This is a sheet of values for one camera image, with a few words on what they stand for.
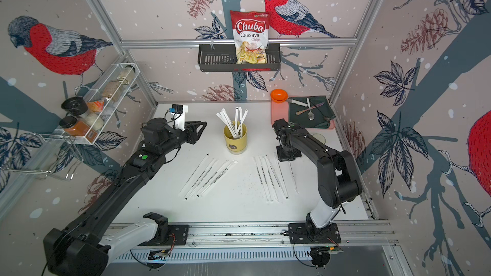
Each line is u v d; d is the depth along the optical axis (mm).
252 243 728
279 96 1201
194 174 901
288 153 761
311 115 1141
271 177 895
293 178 871
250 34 823
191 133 644
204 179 886
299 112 1143
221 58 1070
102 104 707
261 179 882
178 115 628
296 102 1196
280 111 1148
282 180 879
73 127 600
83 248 367
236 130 925
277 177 898
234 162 947
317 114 1141
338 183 451
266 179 882
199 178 890
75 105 619
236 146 899
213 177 895
